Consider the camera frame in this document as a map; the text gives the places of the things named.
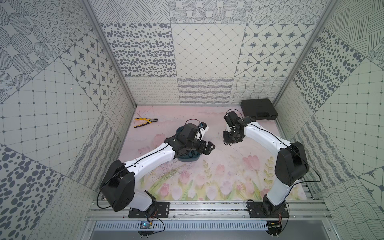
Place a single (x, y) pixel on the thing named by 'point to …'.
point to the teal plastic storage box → (192, 155)
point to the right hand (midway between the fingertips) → (228, 142)
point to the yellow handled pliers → (150, 120)
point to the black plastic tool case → (259, 108)
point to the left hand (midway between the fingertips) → (208, 140)
